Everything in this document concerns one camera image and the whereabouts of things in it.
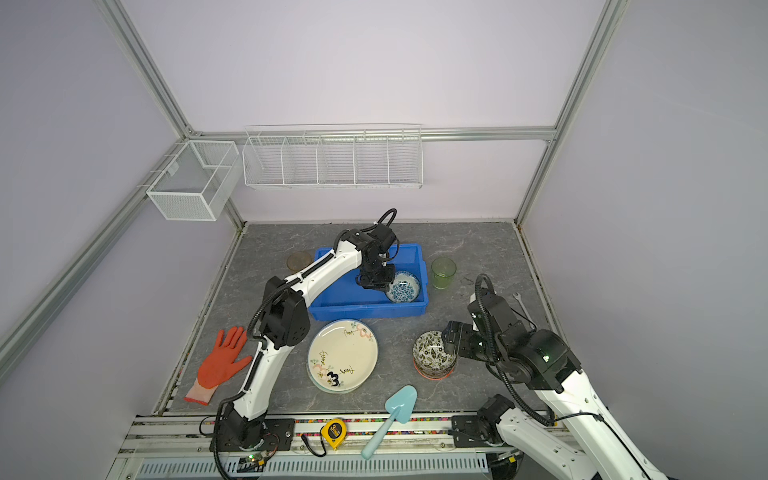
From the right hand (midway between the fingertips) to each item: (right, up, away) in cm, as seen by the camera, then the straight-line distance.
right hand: (457, 339), depth 68 cm
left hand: (-16, +8, +23) cm, 29 cm away
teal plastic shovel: (-13, -20, +10) cm, 26 cm away
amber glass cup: (-47, +17, +32) cm, 60 cm away
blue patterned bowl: (-12, +8, +28) cm, 31 cm away
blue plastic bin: (-31, +4, +33) cm, 45 cm away
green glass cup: (+1, +14, +31) cm, 34 cm away
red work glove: (-65, -12, +18) cm, 69 cm away
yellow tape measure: (-29, -24, +4) cm, 38 cm away
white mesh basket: (-82, +44, +34) cm, 99 cm away
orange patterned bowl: (-4, -11, +10) cm, 15 cm away
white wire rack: (-35, +52, +30) cm, 69 cm away
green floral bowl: (-5, -8, +13) cm, 16 cm away
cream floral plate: (-30, -9, +17) cm, 35 cm away
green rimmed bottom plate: (-29, -14, +13) cm, 35 cm away
